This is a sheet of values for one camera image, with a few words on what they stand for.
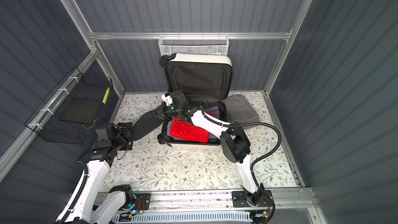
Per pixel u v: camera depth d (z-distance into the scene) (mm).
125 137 691
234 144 529
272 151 505
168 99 798
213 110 992
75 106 760
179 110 682
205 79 886
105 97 830
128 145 678
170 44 847
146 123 790
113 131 617
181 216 771
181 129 912
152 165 852
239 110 1053
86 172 475
